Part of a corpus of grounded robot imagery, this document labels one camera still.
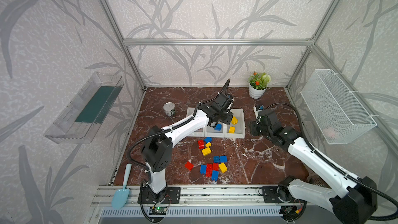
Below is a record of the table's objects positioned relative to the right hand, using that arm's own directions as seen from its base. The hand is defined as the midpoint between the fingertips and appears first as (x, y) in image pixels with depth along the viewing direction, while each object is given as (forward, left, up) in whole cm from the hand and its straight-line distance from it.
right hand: (252, 119), depth 82 cm
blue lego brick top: (-4, +24, -16) cm, 29 cm away
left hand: (+4, +11, 0) cm, 12 cm away
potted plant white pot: (+29, -10, -3) cm, 30 cm away
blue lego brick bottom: (-24, +20, -17) cm, 36 cm away
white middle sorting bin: (+1, +23, -15) cm, 27 cm away
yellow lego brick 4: (-20, +16, -15) cm, 30 cm away
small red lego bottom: (-20, +20, -16) cm, 32 cm away
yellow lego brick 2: (+8, +7, -15) cm, 18 cm away
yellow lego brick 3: (-12, +25, -16) cm, 31 cm away
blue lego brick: (+4, +17, -15) cm, 23 cm away
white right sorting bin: (+5, +3, -17) cm, 18 cm away
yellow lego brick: (+1, +9, -14) cm, 17 cm away
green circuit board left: (-39, +47, -17) cm, 63 cm away
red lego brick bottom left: (-19, +34, -17) cm, 42 cm away
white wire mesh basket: (-8, -30, +18) cm, 36 cm away
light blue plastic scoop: (-33, +66, -16) cm, 76 cm away
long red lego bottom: (-22, +23, -15) cm, 35 cm away
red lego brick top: (-8, +28, -15) cm, 33 cm away
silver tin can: (+16, +49, -13) cm, 53 cm away
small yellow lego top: (-8, +24, -16) cm, 29 cm away
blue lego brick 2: (-16, +19, -16) cm, 29 cm away
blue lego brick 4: (-21, +26, -16) cm, 37 cm away
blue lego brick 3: (-15, +15, -17) cm, 27 cm away
